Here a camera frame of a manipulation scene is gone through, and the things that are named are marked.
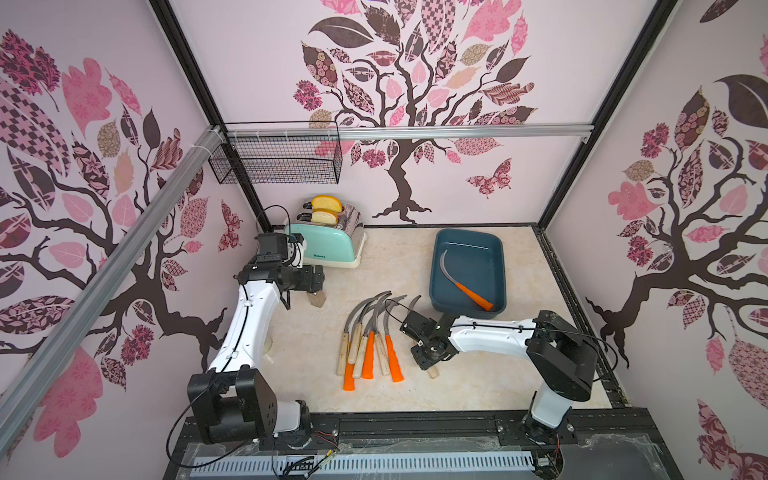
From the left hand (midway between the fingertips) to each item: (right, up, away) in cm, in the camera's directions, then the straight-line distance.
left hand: (305, 282), depth 82 cm
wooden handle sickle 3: (+22, -23, +1) cm, 32 cm away
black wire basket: (-23, +47, +40) cm, 65 cm away
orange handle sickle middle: (+18, -24, +2) cm, 30 cm away
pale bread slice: (+2, +20, +15) cm, 25 cm away
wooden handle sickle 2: (+14, -15, +8) cm, 22 cm away
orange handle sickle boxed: (+53, -7, +15) cm, 55 cm away
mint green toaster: (+6, +11, +16) cm, 20 cm away
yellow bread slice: (+2, +26, +18) cm, 31 cm away
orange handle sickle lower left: (+13, -27, -1) cm, 30 cm away
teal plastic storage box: (+52, +1, +22) cm, 56 cm away
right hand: (+33, -22, +4) cm, 40 cm away
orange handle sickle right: (+25, -23, +3) cm, 34 cm away
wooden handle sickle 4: (+36, -25, -1) cm, 44 cm away
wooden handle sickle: (+10, -20, +4) cm, 23 cm away
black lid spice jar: (0, -7, +12) cm, 14 cm away
